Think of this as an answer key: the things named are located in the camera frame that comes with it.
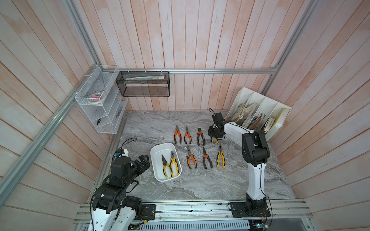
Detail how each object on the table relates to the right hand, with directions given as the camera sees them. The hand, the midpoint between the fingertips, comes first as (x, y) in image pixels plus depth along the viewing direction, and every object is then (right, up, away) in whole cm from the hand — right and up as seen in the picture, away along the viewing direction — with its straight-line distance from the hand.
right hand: (210, 133), depth 106 cm
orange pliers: (-25, +1, +1) cm, 25 cm away
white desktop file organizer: (+28, +14, -13) cm, 34 cm away
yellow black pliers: (+5, -13, -11) cm, 17 cm away
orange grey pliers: (-15, -1, -1) cm, 16 cm away
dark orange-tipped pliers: (-7, 0, -1) cm, 7 cm away
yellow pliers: (-27, -17, -15) cm, 36 cm away
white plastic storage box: (-38, -12, -12) cm, 41 cm away
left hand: (-41, -13, -34) cm, 55 cm away
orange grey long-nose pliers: (-16, -15, -13) cm, 26 cm away
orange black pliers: (-5, -15, -13) cm, 20 cm away
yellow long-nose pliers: (-32, -19, -16) cm, 40 cm away
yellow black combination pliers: (+1, -5, -5) cm, 7 cm away
